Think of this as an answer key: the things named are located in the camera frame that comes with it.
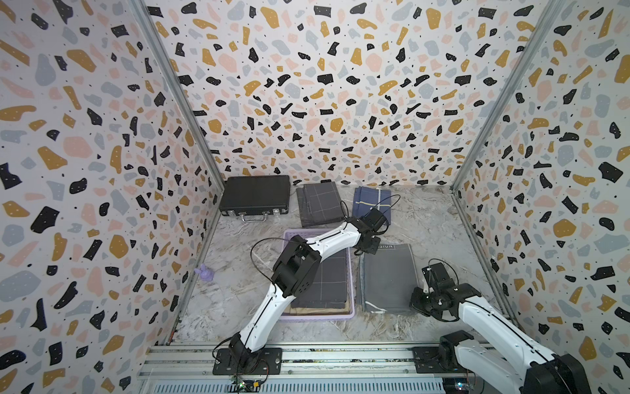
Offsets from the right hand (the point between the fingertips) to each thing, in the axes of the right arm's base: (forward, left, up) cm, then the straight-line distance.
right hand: (410, 304), depth 85 cm
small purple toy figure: (+7, +72, +6) cm, 73 cm away
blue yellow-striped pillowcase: (+50, +12, +1) cm, 51 cm away
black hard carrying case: (+52, +68, -2) cm, 85 cm away
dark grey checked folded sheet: (+44, +34, +2) cm, 56 cm away
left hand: (+21, +11, +3) cm, 24 cm away
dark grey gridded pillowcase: (+3, +28, +3) cm, 29 cm away
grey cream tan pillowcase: (-4, +39, +2) cm, 39 cm away
